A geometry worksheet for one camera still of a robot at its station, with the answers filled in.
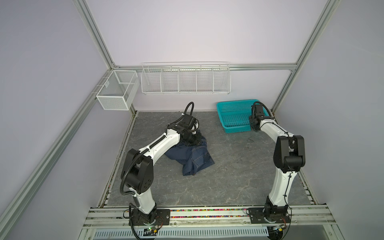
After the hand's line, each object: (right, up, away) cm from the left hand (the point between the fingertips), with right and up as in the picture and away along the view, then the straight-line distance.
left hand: (201, 143), depth 85 cm
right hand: (+35, +14, +15) cm, 41 cm away
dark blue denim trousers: (-5, -6, -9) cm, 12 cm away
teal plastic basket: (+24, +18, +20) cm, 36 cm away
